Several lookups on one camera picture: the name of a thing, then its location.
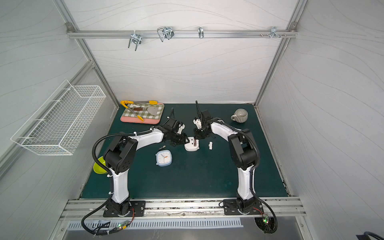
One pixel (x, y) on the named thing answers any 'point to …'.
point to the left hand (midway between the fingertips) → (188, 142)
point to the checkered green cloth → (146, 111)
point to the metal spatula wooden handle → (153, 110)
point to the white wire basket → (59, 125)
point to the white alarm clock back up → (190, 147)
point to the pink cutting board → (136, 120)
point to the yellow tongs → (124, 103)
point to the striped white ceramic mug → (240, 115)
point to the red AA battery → (195, 142)
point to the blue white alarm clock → (164, 158)
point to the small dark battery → (162, 147)
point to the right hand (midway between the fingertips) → (195, 136)
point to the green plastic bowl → (98, 169)
